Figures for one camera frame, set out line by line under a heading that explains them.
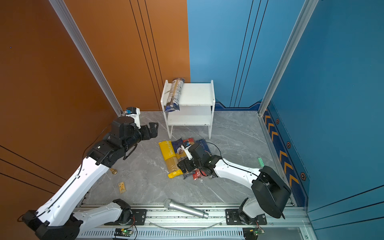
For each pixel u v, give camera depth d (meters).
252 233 0.70
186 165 0.73
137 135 0.57
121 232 0.71
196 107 0.80
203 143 0.99
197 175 0.85
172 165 0.88
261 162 0.92
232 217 0.72
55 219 0.37
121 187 0.83
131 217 0.71
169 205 0.74
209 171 0.60
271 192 0.41
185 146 0.74
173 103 0.74
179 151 0.94
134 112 0.59
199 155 0.63
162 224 0.73
